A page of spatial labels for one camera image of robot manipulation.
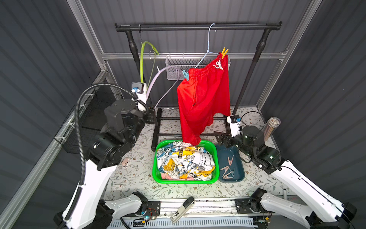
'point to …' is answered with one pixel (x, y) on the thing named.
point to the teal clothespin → (232, 173)
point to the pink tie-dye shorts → (165, 176)
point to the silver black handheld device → (187, 205)
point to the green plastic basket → (211, 147)
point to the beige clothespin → (226, 177)
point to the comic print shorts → (185, 161)
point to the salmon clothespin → (230, 161)
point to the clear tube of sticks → (270, 126)
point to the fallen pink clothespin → (125, 162)
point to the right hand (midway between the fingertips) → (224, 129)
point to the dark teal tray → (231, 165)
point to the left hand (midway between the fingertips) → (149, 101)
